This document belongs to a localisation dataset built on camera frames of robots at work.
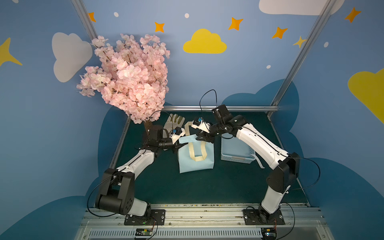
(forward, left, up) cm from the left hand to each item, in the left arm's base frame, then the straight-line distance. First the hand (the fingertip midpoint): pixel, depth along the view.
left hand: (189, 138), depth 82 cm
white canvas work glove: (+28, +14, -18) cm, 37 cm away
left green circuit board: (-42, +21, -20) cm, 51 cm away
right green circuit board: (-41, -41, -21) cm, 62 cm away
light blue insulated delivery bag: (-10, -3, +1) cm, 11 cm away
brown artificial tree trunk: (+12, +26, -3) cm, 29 cm away
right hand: (+1, -6, +4) cm, 8 cm away
